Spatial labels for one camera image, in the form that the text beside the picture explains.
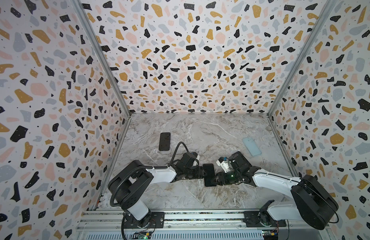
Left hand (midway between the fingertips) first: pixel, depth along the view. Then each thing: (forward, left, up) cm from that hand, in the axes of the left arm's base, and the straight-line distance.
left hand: (205, 173), depth 85 cm
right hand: (-4, -3, 0) cm, 5 cm away
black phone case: (+25, +27, -5) cm, 37 cm away
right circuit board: (-29, -30, -5) cm, 42 cm away
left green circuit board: (-28, +32, -5) cm, 42 cm away
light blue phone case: (+21, -34, -5) cm, 40 cm away
